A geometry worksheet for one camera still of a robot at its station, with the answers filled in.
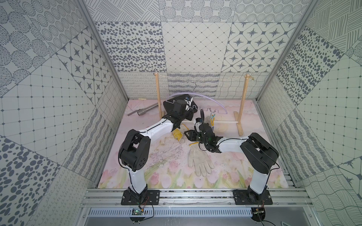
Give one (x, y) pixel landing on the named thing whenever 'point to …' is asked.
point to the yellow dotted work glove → (177, 133)
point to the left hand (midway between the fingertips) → (197, 109)
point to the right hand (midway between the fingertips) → (186, 134)
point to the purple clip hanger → (193, 92)
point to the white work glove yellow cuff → (198, 157)
